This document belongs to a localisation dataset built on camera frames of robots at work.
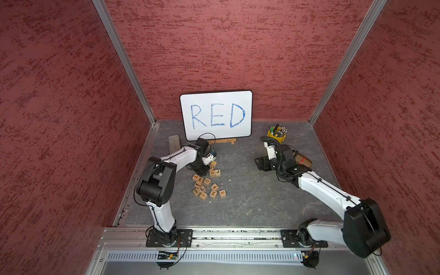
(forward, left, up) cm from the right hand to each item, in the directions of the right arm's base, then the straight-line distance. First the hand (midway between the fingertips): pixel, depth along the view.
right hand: (259, 162), depth 87 cm
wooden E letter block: (-5, +32, -8) cm, 33 cm away
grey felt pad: (+19, +49, -6) cm, 53 cm away
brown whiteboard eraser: (+6, -27, -9) cm, 29 cm away
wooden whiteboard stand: (+21, +13, -7) cm, 26 cm away
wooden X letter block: (-13, +19, -9) cm, 25 cm away
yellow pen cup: (+17, -14, +3) cm, 22 cm away
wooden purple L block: (-10, +30, -8) cm, 33 cm away
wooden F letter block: (-9, +24, -8) cm, 27 cm away
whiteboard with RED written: (+27, +22, +9) cm, 36 cm away
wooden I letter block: (-13, +29, -9) cm, 33 cm away
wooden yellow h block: (+5, +25, -8) cm, 26 cm away
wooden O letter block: (-1, +25, -8) cm, 27 cm away
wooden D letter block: (-6, +28, -8) cm, 30 cm away
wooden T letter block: (-4, +35, -8) cm, 36 cm away
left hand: (-1, +32, -9) cm, 33 cm away
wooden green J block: (-1, +22, -8) cm, 24 cm away
